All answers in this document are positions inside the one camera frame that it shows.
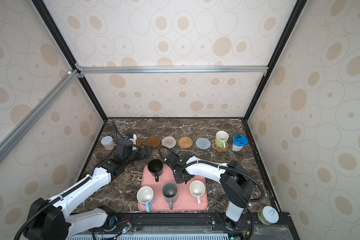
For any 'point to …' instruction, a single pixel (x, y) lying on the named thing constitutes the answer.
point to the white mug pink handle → (197, 188)
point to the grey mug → (170, 192)
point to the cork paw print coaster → (218, 149)
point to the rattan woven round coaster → (185, 143)
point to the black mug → (155, 167)
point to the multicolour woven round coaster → (169, 142)
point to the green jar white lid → (268, 215)
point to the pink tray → (185, 201)
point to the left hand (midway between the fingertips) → (150, 146)
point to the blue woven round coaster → (203, 143)
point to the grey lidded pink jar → (108, 142)
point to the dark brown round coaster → (154, 141)
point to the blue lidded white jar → (239, 141)
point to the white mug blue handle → (145, 195)
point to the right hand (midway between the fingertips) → (182, 178)
